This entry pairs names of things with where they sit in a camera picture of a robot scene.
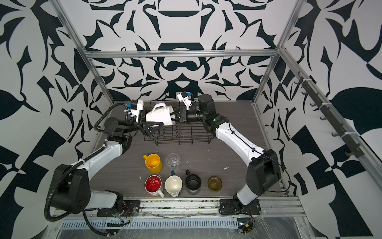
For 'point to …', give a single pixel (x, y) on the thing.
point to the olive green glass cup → (214, 183)
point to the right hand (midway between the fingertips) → (167, 117)
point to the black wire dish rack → (179, 133)
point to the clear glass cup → (172, 161)
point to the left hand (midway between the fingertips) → (162, 115)
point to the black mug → (193, 182)
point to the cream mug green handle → (173, 184)
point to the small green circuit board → (244, 225)
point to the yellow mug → (153, 163)
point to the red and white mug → (152, 185)
